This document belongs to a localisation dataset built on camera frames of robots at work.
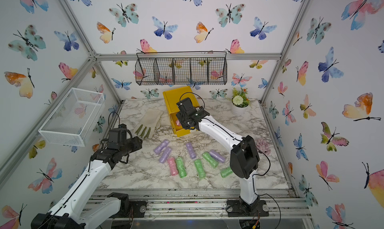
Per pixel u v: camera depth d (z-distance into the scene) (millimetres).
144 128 1042
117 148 600
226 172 828
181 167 849
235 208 738
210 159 886
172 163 864
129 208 718
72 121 1107
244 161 600
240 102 986
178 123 855
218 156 893
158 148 932
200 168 846
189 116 645
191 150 928
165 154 910
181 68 984
